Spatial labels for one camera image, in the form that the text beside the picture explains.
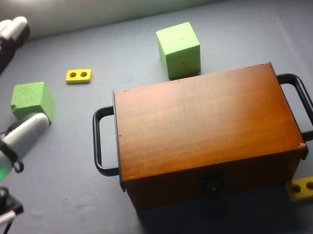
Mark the green cube block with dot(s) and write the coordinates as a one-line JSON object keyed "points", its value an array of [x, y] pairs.
{"points": [[179, 50], [31, 98]]}

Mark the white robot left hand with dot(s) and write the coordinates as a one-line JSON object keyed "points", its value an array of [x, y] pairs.
{"points": [[24, 136]]}

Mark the yellow two-hole block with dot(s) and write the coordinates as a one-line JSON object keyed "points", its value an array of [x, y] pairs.
{"points": [[306, 192], [79, 76]]}

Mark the grey table cloth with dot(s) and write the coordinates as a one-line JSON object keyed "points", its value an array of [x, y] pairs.
{"points": [[72, 227]]}

